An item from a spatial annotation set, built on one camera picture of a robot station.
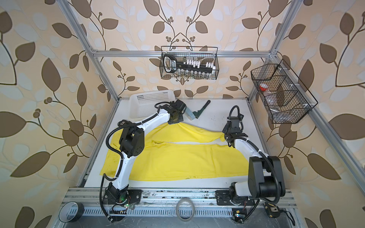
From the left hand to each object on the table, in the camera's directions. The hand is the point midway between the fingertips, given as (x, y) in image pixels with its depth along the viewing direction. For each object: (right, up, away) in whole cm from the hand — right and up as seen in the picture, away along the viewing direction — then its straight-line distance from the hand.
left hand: (177, 117), depth 98 cm
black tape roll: (-47, -48, -27) cm, 72 cm away
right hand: (+36, -7, -7) cm, 37 cm away
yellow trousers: (+3, -22, -6) cm, 23 cm away
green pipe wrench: (+15, +2, +12) cm, 20 cm away
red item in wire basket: (+51, +18, -17) cm, 57 cm away
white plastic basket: (-31, +10, +18) cm, 37 cm away
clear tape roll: (+3, -43, -28) cm, 52 cm away
